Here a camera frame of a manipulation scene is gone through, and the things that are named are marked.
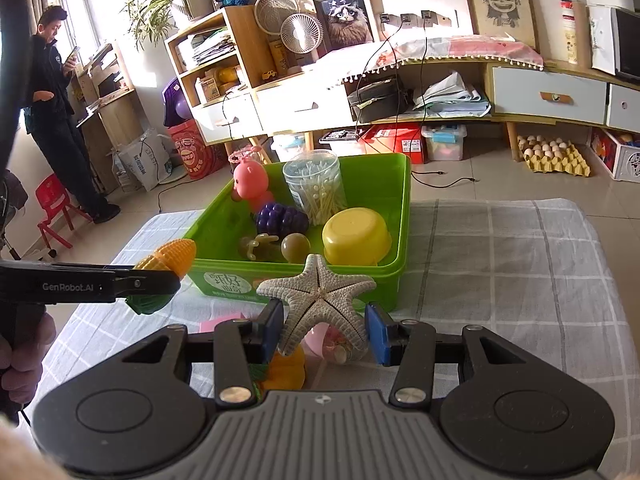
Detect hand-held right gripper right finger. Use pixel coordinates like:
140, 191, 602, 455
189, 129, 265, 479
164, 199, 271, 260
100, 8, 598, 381
365, 302, 533, 407

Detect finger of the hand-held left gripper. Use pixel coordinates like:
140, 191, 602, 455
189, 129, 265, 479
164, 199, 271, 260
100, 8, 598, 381
112, 267, 182, 302

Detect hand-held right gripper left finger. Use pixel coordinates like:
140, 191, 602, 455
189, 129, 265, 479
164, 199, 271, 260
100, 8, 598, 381
117, 300, 285, 407

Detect yellow toy corn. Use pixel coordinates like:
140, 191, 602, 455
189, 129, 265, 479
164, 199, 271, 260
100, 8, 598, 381
126, 239, 197, 315

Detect green plastic box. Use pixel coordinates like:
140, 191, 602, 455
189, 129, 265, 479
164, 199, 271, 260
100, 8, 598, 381
184, 152, 412, 313

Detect white starfish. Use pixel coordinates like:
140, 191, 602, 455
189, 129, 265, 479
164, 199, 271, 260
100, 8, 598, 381
256, 254, 377, 357

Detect brown translucent octopus toy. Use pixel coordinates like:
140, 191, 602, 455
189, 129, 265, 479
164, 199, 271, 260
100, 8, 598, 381
239, 232, 312, 263

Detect yellow plastic bowl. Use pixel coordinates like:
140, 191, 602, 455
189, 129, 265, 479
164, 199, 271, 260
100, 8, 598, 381
321, 207, 392, 266

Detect purple toy grapes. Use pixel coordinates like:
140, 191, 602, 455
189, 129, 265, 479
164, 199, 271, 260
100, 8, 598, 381
256, 202, 310, 236

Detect clear cotton swab container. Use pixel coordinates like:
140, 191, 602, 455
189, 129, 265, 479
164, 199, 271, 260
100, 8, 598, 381
282, 150, 348, 226

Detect person's left hand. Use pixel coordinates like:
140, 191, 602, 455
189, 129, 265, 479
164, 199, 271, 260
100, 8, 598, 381
0, 312, 57, 420

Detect orange toy pumpkin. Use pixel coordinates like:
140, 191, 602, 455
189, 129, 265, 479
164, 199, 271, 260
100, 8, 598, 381
252, 345, 307, 392

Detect pink capsule ball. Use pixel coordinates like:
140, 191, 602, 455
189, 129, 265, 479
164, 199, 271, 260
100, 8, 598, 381
304, 322, 372, 363

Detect pink block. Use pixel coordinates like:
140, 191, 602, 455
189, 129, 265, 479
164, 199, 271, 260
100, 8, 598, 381
199, 310, 248, 333

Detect red plastic chair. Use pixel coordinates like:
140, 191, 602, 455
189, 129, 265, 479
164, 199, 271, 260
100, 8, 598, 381
37, 174, 95, 251

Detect white sack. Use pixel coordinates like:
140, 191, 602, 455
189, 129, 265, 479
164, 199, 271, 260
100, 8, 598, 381
114, 130, 173, 192

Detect checked grey tablecloth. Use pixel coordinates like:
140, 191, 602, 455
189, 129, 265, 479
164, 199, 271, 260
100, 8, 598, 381
42, 197, 633, 441

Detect wooden side shelf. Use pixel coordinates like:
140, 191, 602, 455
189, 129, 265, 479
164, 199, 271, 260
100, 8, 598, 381
70, 42, 146, 196

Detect purple balloon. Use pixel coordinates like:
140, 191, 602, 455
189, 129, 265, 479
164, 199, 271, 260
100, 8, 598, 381
162, 80, 193, 128

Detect clear storage box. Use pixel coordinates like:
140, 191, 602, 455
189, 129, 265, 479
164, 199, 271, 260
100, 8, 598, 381
271, 132, 307, 163
421, 124, 468, 162

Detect red cardboard box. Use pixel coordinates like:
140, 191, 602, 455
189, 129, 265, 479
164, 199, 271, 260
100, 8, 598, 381
362, 122, 428, 165

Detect black flat box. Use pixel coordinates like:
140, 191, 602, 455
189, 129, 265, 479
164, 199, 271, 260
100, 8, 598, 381
318, 130, 366, 143

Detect black bag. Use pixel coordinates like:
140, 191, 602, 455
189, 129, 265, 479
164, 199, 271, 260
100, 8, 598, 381
346, 79, 408, 123

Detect stack of papers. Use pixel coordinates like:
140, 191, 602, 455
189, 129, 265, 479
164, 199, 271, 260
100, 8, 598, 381
190, 30, 237, 66

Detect yellow egg tray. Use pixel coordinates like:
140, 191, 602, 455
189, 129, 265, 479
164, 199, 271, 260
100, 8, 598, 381
515, 134, 593, 177

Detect pile of white bags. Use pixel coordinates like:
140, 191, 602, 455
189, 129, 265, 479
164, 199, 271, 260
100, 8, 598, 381
410, 71, 491, 117

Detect wooden shelf cabinet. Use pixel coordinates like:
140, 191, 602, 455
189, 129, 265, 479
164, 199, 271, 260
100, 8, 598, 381
164, 6, 351, 147

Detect small white desk fan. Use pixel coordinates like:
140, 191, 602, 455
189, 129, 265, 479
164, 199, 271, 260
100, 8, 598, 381
280, 12, 326, 68

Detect pink floral tasselled cloth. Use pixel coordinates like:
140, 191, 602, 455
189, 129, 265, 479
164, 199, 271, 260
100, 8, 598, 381
325, 35, 545, 86

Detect wooden TV cabinet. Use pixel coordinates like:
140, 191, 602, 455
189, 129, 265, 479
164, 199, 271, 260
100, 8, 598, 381
345, 55, 640, 161

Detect white printed crate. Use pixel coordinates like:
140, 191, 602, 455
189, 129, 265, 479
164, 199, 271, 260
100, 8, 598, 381
591, 129, 640, 182

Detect round woven fan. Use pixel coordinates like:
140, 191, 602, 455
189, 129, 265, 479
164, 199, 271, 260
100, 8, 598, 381
254, 0, 300, 36

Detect framed cat picture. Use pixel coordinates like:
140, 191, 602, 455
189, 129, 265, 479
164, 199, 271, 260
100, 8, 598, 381
314, 0, 382, 56

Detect framed cartoon drawing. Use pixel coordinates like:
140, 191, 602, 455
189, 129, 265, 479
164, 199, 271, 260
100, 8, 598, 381
458, 0, 541, 53

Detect tall beige canister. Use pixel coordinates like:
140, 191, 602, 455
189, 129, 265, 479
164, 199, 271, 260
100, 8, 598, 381
559, 0, 588, 66

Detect white printed cover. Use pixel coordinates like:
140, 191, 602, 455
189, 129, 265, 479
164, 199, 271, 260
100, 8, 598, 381
589, 5, 618, 76

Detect black microwave oven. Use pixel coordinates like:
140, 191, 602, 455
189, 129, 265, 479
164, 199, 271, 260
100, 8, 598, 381
612, 7, 640, 78

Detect black floor cable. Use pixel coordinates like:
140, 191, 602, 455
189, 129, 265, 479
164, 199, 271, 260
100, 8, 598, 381
411, 170, 478, 184

